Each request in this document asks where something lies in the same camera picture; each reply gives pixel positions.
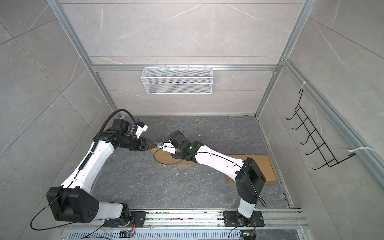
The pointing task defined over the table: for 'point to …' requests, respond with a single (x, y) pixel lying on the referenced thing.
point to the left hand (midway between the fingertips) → (150, 142)
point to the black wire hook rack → (327, 157)
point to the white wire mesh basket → (177, 80)
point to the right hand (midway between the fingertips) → (176, 143)
